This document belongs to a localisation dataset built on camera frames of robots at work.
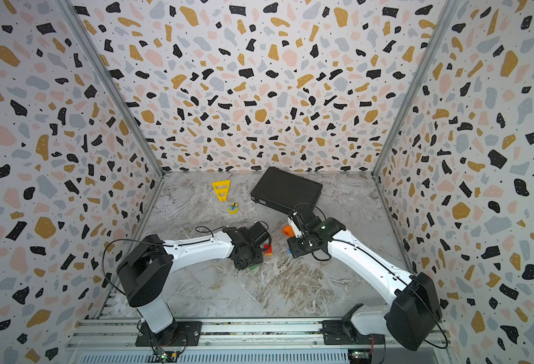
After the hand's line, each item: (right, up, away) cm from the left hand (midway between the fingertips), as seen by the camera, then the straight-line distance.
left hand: (261, 261), depth 87 cm
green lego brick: (-3, -1, -4) cm, 5 cm away
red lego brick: (+3, +9, -13) cm, 16 cm away
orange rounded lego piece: (+11, +10, +10) cm, 18 cm away
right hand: (+13, +7, -7) cm, 16 cm away
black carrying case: (+8, +28, +20) cm, 35 cm away
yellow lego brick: (+2, +1, +5) cm, 6 cm away
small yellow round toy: (-15, +19, +19) cm, 31 cm away
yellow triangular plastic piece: (-23, +29, +28) cm, 46 cm away
